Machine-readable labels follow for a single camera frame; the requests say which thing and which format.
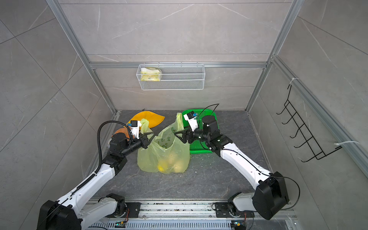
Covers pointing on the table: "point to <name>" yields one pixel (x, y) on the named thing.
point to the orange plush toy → (123, 130)
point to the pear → (179, 166)
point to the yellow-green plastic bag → (166, 153)
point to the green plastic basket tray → (199, 147)
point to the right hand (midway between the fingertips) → (180, 131)
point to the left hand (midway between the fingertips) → (156, 131)
